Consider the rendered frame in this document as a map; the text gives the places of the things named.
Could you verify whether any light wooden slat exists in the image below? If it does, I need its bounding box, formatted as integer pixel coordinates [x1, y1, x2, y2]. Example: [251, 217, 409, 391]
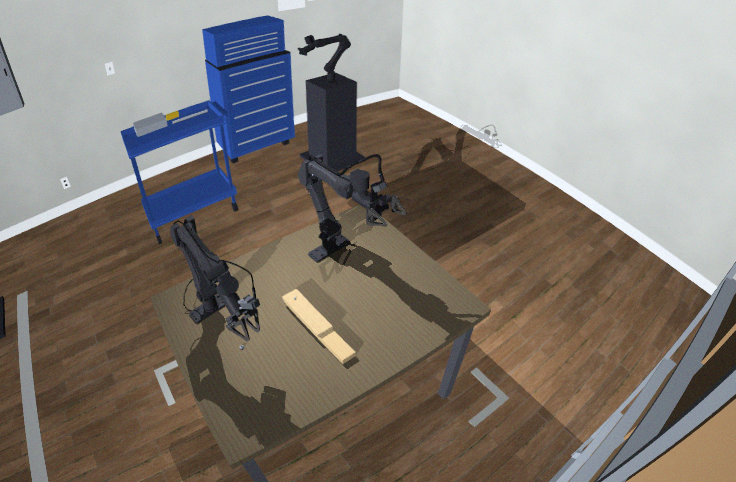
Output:
[283, 289, 333, 337]

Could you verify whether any pale yellow flat bar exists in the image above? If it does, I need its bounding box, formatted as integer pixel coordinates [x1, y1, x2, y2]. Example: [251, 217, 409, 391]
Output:
[284, 301, 356, 364]

